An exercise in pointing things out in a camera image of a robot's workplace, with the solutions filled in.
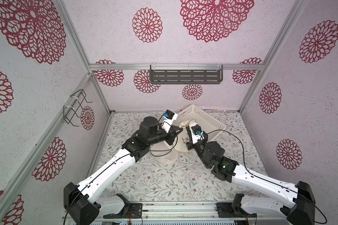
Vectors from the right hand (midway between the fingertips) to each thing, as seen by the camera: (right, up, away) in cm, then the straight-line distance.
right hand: (191, 126), depth 70 cm
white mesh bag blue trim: (-14, -16, +17) cm, 28 cm away
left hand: (-5, -1, -2) cm, 6 cm away
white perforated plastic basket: (+20, +3, +43) cm, 48 cm away
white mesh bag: (-6, -9, -1) cm, 10 cm away
